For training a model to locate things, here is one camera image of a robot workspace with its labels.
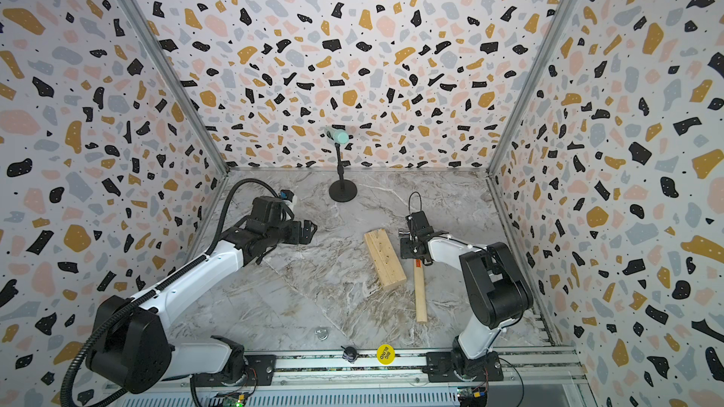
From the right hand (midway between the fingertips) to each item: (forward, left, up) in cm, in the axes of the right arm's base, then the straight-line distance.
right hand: (415, 248), depth 97 cm
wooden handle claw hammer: (-19, -1, 0) cm, 19 cm away
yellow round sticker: (-33, +10, 0) cm, 34 cm away
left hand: (-2, +34, +16) cm, 38 cm away
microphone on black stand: (+25, +29, +1) cm, 38 cm away
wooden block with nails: (-6, +10, +3) cm, 12 cm away
